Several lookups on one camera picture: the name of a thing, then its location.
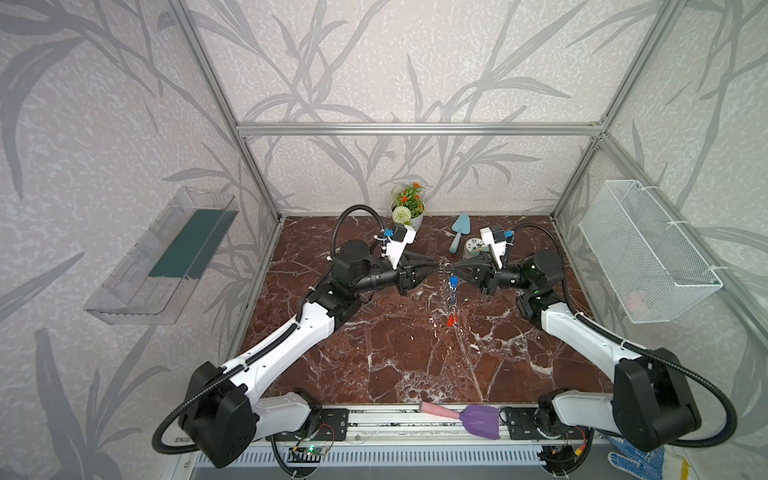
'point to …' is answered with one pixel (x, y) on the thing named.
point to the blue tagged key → (454, 280)
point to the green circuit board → (315, 450)
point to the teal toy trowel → (462, 226)
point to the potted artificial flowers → (408, 207)
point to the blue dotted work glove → (642, 464)
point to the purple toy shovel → (481, 420)
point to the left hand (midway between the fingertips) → (437, 260)
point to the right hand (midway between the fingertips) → (453, 263)
